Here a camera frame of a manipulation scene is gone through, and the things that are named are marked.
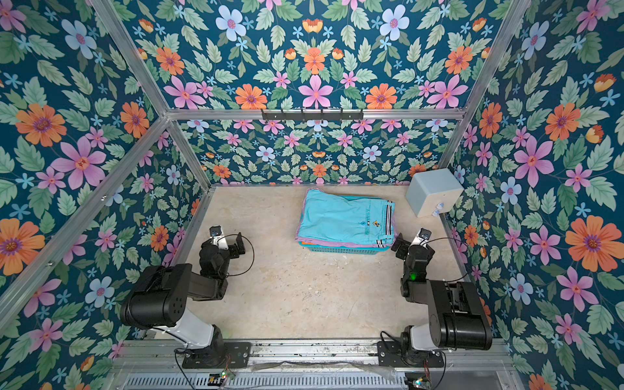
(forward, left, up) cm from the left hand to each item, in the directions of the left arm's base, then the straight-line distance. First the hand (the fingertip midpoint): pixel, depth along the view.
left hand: (228, 232), depth 92 cm
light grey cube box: (+9, -83, +5) cm, 83 cm away
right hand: (-8, -70, 0) cm, 71 cm away
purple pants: (-6, -27, +4) cm, 28 cm away
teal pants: (+2, -38, +2) cm, 38 cm away
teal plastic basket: (-12, -43, +2) cm, 45 cm away
